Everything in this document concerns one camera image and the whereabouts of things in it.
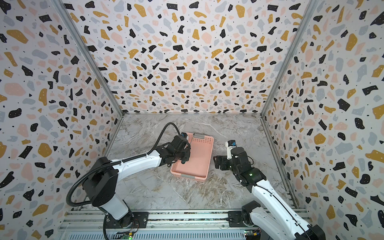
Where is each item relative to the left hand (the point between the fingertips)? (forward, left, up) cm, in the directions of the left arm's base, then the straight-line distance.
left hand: (190, 150), depth 87 cm
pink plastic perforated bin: (-5, -4, -12) cm, 13 cm away
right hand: (-6, -15, +5) cm, 17 cm away
